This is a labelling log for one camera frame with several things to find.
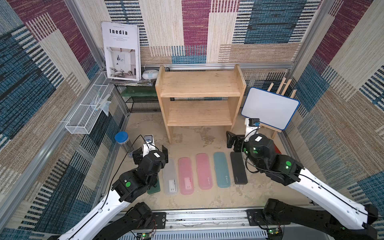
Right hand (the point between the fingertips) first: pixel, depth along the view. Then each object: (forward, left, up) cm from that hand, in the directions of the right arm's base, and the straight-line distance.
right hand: (235, 131), depth 67 cm
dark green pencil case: (-14, +42, -34) cm, 56 cm away
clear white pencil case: (-6, +33, -35) cm, 48 cm away
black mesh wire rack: (+49, +61, -27) cm, 82 cm away
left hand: (-3, +37, -6) cm, 38 cm away
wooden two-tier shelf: (+51, +15, -24) cm, 59 cm away
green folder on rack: (+40, +55, -7) cm, 68 cm away
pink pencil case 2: (-4, +13, -32) cm, 35 cm away
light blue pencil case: (-5, +2, -34) cm, 34 cm away
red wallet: (+9, -34, -33) cm, 48 cm away
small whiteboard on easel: (+26, -31, -13) cm, 42 cm away
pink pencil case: (-8, +24, -32) cm, 41 cm away
